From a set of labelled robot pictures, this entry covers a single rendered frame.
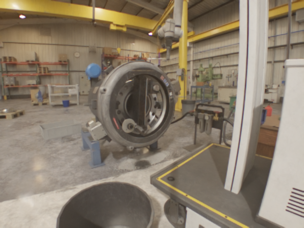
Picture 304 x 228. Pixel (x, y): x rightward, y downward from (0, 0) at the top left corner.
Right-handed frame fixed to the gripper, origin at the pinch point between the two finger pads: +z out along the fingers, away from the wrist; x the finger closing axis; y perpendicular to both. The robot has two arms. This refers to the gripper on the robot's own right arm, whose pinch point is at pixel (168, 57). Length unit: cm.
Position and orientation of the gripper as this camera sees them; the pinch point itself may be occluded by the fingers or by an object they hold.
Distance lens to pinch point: 135.4
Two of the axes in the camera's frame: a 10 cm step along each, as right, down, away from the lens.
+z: -0.6, 9.9, 1.4
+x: -1.6, 1.2, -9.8
